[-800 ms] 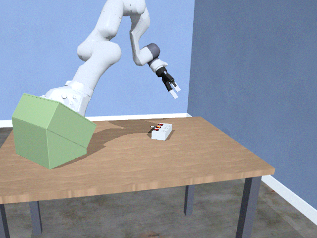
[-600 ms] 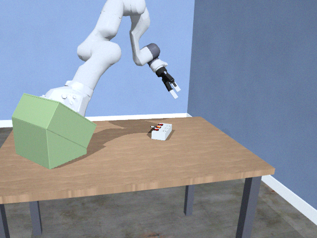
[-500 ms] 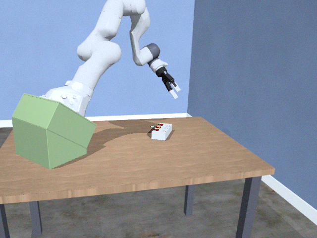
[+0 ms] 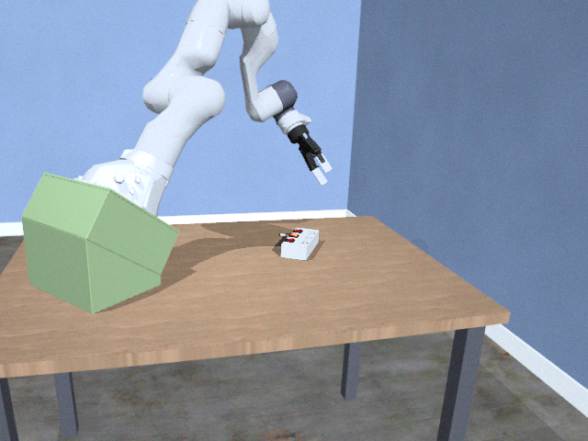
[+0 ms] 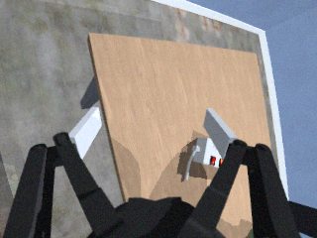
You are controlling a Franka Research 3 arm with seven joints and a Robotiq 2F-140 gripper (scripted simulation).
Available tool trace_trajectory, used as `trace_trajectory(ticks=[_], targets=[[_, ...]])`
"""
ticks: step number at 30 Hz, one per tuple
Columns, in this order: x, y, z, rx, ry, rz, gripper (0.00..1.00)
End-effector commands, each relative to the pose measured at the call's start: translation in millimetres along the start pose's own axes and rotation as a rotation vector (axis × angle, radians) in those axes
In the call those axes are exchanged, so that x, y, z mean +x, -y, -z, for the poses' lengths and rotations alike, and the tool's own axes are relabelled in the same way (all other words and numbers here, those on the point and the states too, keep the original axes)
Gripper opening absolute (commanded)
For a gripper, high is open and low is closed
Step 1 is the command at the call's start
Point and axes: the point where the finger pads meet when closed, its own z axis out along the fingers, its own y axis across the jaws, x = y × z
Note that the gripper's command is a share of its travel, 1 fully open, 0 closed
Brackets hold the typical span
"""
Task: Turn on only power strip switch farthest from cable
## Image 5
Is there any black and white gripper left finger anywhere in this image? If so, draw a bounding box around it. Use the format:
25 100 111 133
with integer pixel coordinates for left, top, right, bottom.
3 107 136 238

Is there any white power strip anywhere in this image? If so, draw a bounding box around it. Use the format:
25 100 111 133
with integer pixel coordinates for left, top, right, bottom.
184 138 223 180

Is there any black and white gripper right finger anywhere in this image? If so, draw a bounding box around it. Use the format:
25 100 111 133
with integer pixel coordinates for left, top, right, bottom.
176 108 302 238

